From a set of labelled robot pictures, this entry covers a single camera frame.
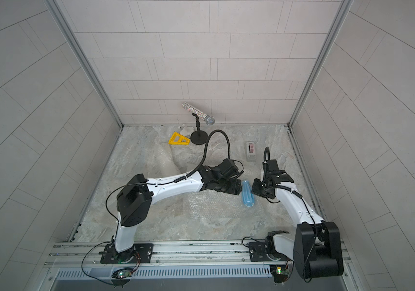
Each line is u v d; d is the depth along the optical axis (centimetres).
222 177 64
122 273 64
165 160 93
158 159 95
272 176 62
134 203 47
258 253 71
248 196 82
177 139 109
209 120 89
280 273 68
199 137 109
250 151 99
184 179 55
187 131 110
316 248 40
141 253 70
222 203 85
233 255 71
